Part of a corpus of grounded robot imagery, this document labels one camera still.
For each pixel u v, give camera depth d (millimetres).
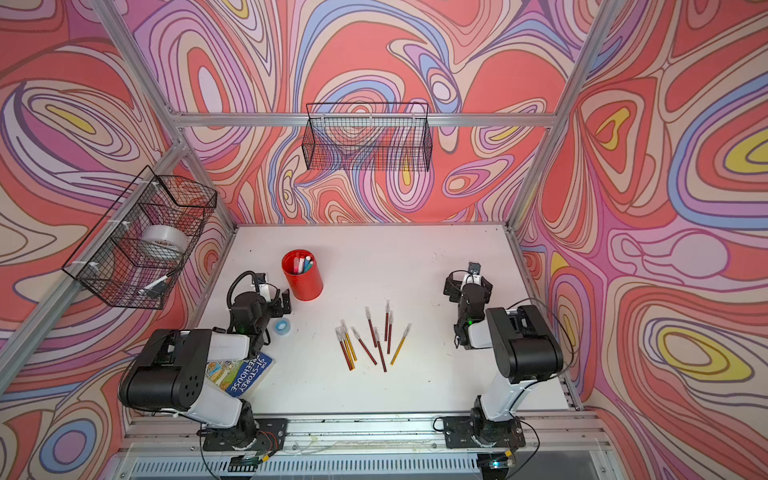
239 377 802
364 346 882
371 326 922
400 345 885
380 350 879
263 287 820
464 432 728
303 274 949
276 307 852
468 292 788
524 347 478
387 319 933
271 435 726
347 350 871
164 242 722
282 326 925
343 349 879
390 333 908
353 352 864
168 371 454
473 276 788
